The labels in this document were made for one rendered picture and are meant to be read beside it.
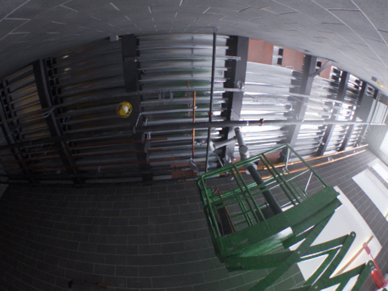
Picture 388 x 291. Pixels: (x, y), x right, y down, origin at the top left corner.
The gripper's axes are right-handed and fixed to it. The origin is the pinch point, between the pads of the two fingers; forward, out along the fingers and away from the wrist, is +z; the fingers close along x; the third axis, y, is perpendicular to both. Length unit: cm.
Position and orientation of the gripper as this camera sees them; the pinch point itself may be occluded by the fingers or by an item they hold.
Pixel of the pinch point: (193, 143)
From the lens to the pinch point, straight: 300.7
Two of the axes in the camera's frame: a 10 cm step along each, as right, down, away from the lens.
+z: -9.0, 2.2, -3.7
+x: 4.3, 5.0, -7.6
